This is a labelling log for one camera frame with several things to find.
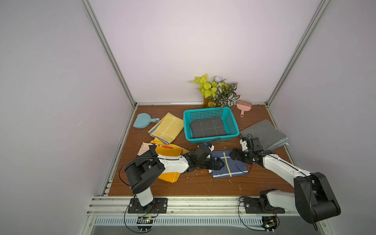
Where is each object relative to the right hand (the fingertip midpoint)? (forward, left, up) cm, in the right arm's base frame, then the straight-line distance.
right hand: (235, 153), depth 89 cm
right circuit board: (-34, -12, -5) cm, 37 cm away
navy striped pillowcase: (-9, +3, -1) cm, 9 cm away
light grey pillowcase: (+14, -26, -2) cm, 30 cm away
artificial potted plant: (+30, +12, +23) cm, 40 cm away
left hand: (-9, +10, +2) cm, 14 cm away
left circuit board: (-36, +50, -5) cm, 62 cm away
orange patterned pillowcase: (+2, +46, 0) cm, 46 cm away
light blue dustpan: (+27, +66, -1) cm, 71 cm away
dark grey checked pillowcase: (+21, +14, -1) cm, 25 cm away
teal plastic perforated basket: (+19, +1, +4) cm, 19 cm away
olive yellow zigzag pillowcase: (+19, +46, -1) cm, 50 cm away
